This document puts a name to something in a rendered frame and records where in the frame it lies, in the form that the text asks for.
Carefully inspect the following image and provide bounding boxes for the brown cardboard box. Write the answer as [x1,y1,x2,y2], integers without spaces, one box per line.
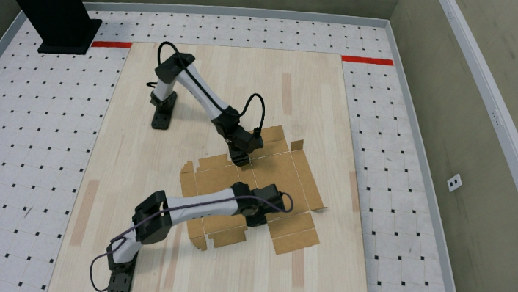
[180,125,328,255]

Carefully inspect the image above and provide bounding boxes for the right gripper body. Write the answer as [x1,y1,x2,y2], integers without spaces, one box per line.
[245,206,267,227]

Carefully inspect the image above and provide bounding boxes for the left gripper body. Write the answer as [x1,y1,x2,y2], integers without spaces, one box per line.
[227,144,249,167]

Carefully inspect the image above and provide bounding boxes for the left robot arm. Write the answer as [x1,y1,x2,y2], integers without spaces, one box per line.
[150,53,264,154]

